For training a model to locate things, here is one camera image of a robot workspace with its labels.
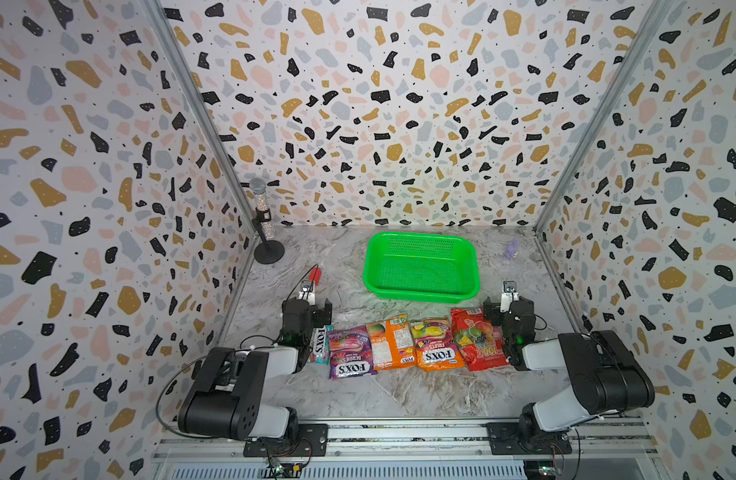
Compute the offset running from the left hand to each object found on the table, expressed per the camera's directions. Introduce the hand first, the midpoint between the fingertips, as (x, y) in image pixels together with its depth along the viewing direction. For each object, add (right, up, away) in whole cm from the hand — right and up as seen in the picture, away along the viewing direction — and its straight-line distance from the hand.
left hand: (312, 298), depth 92 cm
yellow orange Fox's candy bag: (+37, -14, -4) cm, 40 cm away
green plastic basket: (+38, +9, +18) cm, 42 cm away
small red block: (-2, +6, +12) cm, 14 cm away
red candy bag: (+50, -12, -6) cm, 52 cm away
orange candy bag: (+25, -13, -2) cm, 28 cm away
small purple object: (+69, +14, +19) cm, 73 cm away
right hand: (+61, 0, +2) cm, 61 cm away
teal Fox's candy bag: (+4, -13, -4) cm, 14 cm away
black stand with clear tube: (-21, +14, +20) cm, 32 cm away
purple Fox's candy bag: (+13, -15, -6) cm, 21 cm away
